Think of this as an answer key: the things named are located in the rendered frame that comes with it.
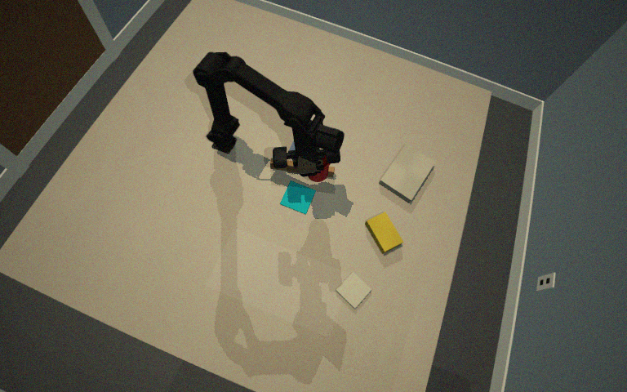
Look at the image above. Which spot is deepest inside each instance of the beige flat square slab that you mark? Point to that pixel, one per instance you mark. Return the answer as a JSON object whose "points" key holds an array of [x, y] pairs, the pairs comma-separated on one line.
{"points": [[353, 290]]}

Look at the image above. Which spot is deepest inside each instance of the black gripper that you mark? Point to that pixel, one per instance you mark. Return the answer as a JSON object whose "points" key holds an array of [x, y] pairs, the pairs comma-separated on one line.
{"points": [[280, 155]]}

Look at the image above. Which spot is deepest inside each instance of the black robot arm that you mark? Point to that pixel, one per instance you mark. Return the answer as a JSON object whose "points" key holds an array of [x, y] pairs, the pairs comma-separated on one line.
{"points": [[296, 110]]}

